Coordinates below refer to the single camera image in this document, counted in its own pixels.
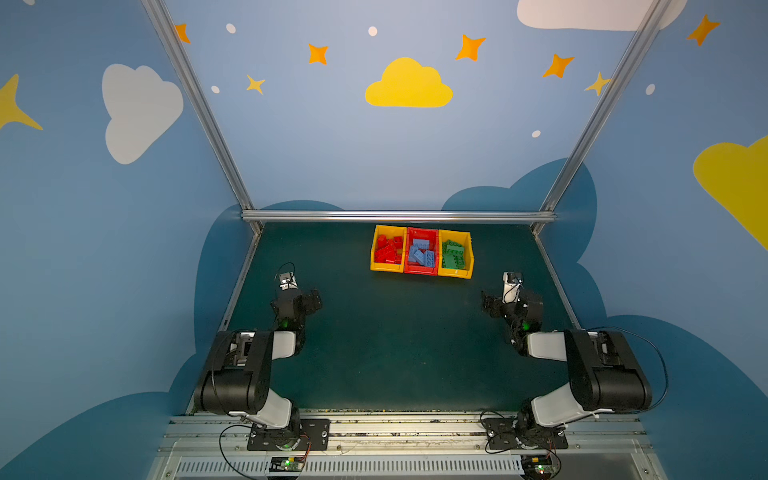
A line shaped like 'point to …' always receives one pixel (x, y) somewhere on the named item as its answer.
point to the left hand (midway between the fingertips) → (303, 290)
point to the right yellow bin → (464, 239)
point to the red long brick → (395, 244)
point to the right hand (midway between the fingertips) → (501, 287)
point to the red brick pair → (394, 256)
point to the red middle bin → (431, 235)
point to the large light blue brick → (421, 243)
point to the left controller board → (286, 464)
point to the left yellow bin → (388, 231)
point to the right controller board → (536, 467)
